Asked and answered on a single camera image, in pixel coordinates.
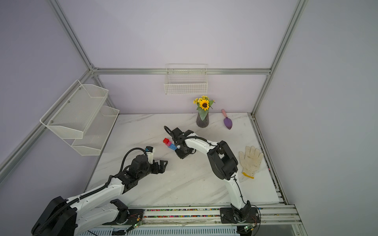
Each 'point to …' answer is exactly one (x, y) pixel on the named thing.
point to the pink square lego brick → (169, 143)
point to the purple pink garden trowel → (227, 121)
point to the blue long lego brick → (173, 146)
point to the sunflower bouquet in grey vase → (204, 104)
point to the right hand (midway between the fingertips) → (185, 155)
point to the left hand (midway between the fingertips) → (160, 162)
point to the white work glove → (250, 161)
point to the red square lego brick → (166, 140)
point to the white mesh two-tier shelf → (85, 123)
